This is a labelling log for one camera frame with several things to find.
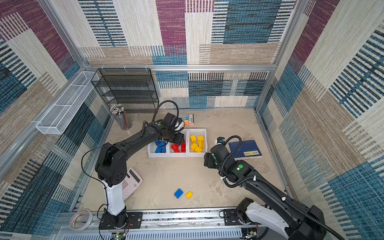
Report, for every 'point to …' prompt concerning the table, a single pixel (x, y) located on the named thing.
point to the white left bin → (151, 153)
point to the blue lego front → (178, 193)
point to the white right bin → (197, 142)
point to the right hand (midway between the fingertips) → (211, 159)
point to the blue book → (248, 149)
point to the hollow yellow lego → (201, 144)
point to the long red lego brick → (175, 148)
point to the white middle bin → (171, 153)
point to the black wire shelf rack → (132, 88)
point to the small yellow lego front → (189, 194)
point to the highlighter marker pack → (188, 120)
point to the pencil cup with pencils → (117, 111)
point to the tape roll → (72, 220)
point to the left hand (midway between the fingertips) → (181, 137)
